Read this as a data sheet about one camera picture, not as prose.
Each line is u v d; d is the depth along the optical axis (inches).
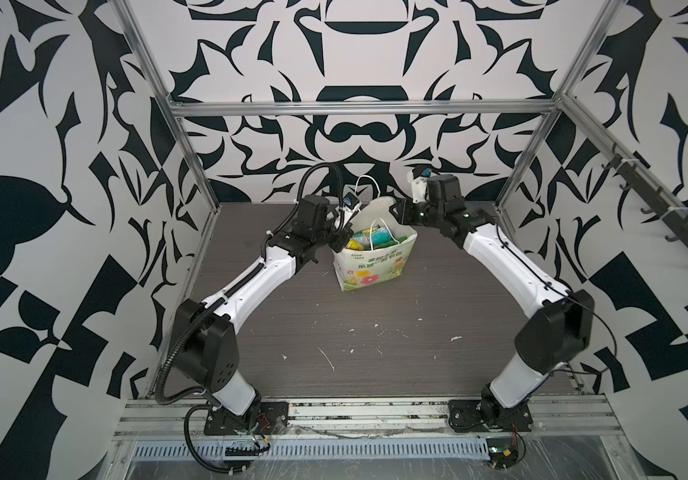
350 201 27.5
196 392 19.5
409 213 28.8
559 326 17.4
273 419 29.2
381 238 37.6
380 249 30.0
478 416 29.0
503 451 28.1
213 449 28.0
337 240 29.3
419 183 29.0
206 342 17.1
